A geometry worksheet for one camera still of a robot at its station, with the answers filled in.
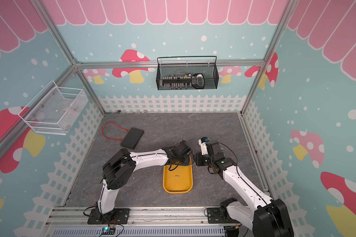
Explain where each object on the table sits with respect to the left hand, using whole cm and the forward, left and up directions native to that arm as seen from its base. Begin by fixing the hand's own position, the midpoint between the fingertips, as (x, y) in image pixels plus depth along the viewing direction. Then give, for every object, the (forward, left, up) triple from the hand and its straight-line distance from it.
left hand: (186, 162), depth 92 cm
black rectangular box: (+20, +39, -3) cm, 44 cm away
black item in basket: (+38, -6, +33) cm, 51 cm away
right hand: (-1, -5, +11) cm, 12 cm away
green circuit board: (-36, +39, -3) cm, 53 cm away
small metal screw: (-9, +6, 0) cm, 11 cm away
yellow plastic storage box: (-12, +4, 0) cm, 12 cm away
